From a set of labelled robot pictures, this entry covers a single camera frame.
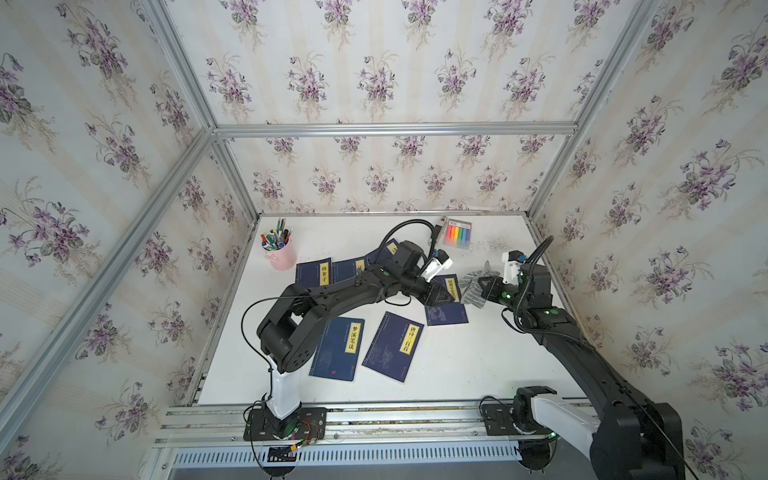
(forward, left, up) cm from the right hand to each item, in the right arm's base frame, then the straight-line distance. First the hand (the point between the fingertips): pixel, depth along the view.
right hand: (486, 280), depth 84 cm
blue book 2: (-16, +42, -12) cm, 47 cm away
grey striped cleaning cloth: (-1, +5, -1) cm, 5 cm away
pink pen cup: (+13, +64, -3) cm, 66 cm away
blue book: (+10, +54, -12) cm, 56 cm away
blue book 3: (-15, +27, -14) cm, 33 cm away
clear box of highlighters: (+30, +1, -14) cm, 33 cm away
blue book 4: (-4, +9, -14) cm, 17 cm away
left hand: (-6, +11, -1) cm, 13 cm away
